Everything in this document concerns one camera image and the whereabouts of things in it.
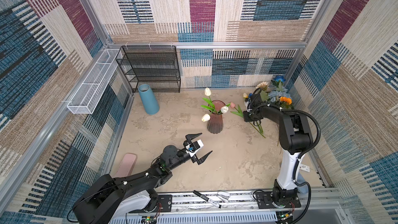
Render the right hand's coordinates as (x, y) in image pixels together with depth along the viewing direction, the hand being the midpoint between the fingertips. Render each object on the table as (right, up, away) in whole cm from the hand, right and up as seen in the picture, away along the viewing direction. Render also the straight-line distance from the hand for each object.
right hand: (247, 119), depth 103 cm
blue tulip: (+5, +16, +11) cm, 20 cm away
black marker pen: (-27, -35, -29) cm, 53 cm away
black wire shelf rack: (-61, +36, +6) cm, 71 cm away
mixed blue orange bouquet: (+18, +16, -1) cm, 24 cm away
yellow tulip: (+1, +16, +9) cm, 18 cm away
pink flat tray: (-72, -25, -15) cm, 78 cm away
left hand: (-28, -7, -28) cm, 41 cm away
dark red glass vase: (-21, -4, 0) cm, 22 cm away
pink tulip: (-4, +3, +2) cm, 6 cm away
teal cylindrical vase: (-61, +11, -5) cm, 63 cm away
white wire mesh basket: (-83, +12, -32) cm, 89 cm away
